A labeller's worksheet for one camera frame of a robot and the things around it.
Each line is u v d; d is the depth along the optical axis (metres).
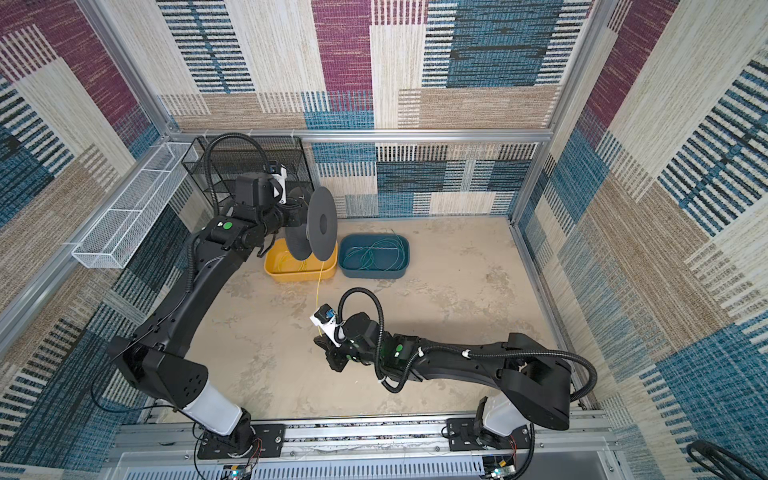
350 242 1.07
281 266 1.05
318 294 1.02
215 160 1.00
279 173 0.66
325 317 0.63
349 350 0.64
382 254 1.13
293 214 0.68
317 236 0.79
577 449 0.74
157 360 0.41
